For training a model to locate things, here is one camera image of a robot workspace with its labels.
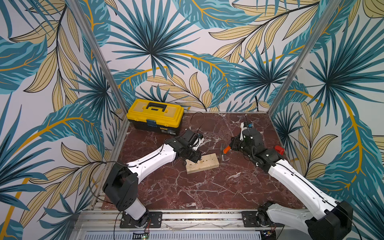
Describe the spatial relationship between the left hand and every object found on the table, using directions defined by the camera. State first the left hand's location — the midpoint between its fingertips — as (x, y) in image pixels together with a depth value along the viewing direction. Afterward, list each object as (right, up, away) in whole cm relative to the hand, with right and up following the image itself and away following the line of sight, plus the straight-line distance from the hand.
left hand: (197, 158), depth 82 cm
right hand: (+18, +11, -4) cm, 22 cm away
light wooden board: (+6, -4, +8) cm, 11 cm away
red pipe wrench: (+54, +2, +16) cm, 56 cm away
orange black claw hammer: (+16, 0, +4) cm, 16 cm away
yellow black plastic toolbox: (-22, +23, +12) cm, 34 cm away
